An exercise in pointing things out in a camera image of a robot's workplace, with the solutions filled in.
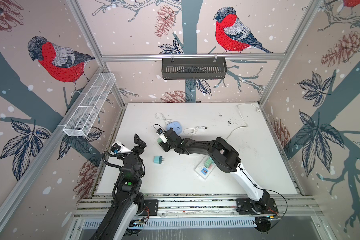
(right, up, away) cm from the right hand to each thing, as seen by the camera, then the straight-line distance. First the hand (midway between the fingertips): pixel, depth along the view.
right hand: (162, 143), depth 100 cm
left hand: (-13, +7, -25) cm, 29 cm away
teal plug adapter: (0, -7, -12) cm, 14 cm away
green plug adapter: (0, +4, -10) cm, 10 cm away
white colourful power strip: (+26, -12, -16) cm, 33 cm away
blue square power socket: (+9, +12, +4) cm, 16 cm away
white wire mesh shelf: (-35, +15, -29) cm, 48 cm away
